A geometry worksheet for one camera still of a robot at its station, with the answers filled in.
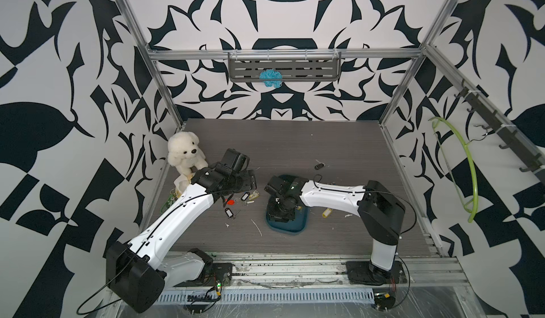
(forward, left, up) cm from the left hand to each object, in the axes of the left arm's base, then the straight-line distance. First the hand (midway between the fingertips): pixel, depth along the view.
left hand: (245, 177), depth 79 cm
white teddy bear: (+13, +25, -1) cm, 28 cm away
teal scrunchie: (+40, -11, +17) cm, 45 cm away
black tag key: (+15, -33, -17) cm, 40 cm away
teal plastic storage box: (-13, -20, -15) cm, 28 cm away
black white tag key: (+1, +2, -17) cm, 17 cm away
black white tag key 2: (-6, +8, -18) cm, 20 cm away
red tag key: (-2, +8, -18) cm, 19 cm away
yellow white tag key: (-8, -32, -17) cm, 37 cm away
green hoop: (-19, -70, +6) cm, 73 cm away
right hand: (-10, -8, -13) cm, 18 cm away
